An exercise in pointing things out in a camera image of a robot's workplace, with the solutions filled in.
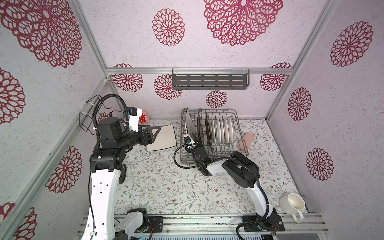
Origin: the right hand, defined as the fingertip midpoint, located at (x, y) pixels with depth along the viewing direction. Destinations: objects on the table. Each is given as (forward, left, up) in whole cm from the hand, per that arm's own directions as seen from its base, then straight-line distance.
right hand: (191, 133), depth 93 cm
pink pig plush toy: (+23, +38, -9) cm, 45 cm away
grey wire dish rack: (-2, -19, -16) cm, 25 cm away
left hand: (-18, +15, +22) cm, 32 cm away
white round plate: (+3, -17, -1) cm, 18 cm away
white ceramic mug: (-35, -56, -16) cm, 67 cm away
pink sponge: (+8, -40, -15) cm, 43 cm away
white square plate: (+10, +1, -6) cm, 11 cm away
